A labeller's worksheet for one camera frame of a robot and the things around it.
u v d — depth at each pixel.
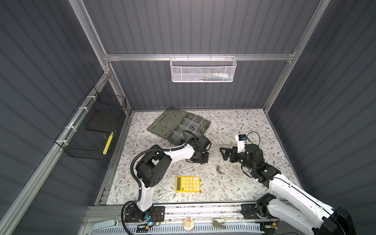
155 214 0.72
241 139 0.69
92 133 0.74
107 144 0.69
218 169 0.89
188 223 0.71
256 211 0.72
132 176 0.49
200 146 0.74
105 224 0.68
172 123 1.13
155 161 0.54
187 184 0.82
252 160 0.61
